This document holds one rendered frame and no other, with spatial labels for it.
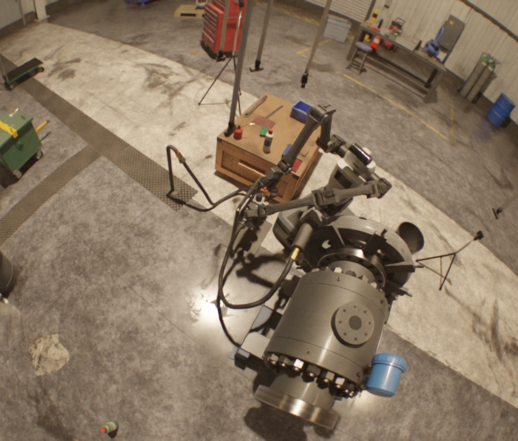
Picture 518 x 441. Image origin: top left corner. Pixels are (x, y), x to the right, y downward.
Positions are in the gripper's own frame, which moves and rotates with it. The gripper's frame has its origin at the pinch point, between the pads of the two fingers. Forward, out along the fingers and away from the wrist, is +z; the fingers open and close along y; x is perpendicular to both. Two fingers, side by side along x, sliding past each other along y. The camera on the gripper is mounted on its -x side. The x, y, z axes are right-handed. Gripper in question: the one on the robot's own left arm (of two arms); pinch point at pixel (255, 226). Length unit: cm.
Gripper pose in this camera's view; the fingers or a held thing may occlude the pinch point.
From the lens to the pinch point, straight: 190.8
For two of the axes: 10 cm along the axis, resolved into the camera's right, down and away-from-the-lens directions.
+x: 5.5, 7.5, -3.7
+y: -8.2, 4.0, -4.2
